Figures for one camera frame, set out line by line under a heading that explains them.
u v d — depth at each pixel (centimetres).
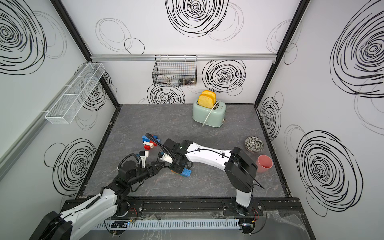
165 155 72
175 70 124
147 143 96
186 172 79
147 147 95
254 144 96
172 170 71
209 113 94
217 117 96
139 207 74
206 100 95
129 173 64
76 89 72
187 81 89
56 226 42
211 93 96
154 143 94
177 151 58
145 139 97
